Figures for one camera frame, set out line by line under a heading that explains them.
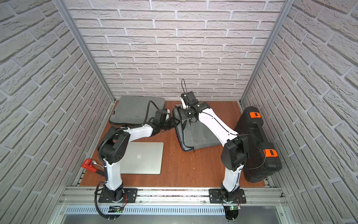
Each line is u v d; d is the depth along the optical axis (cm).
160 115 76
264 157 61
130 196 74
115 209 72
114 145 52
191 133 91
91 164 83
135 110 107
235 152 46
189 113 61
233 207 71
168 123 85
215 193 74
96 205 70
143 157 87
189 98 66
